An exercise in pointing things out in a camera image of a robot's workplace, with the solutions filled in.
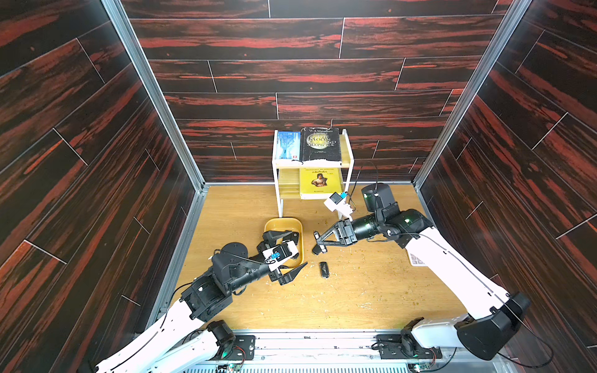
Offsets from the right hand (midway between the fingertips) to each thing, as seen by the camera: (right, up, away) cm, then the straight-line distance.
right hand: (321, 239), depth 65 cm
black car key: (+4, -16, +26) cm, 30 cm away
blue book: (-10, +33, +22) cm, 41 cm away
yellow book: (+2, +19, +31) cm, 36 cm away
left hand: (-7, -1, -2) cm, 8 cm away
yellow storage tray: (-12, +1, +35) cm, 37 cm away
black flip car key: (+2, -8, +31) cm, 33 cm away
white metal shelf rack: (-12, +25, +43) cm, 51 cm away
